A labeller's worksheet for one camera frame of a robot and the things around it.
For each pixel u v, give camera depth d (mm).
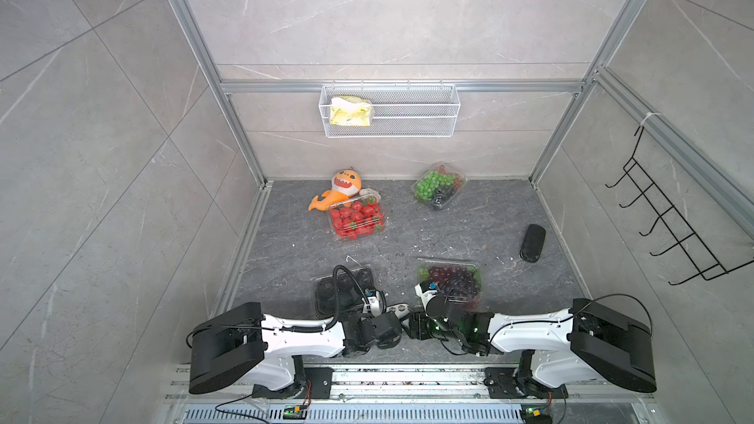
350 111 856
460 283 837
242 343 468
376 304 761
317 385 733
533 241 984
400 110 1007
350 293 846
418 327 715
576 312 467
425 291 762
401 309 837
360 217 1013
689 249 636
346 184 1078
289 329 479
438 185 1091
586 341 430
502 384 734
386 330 622
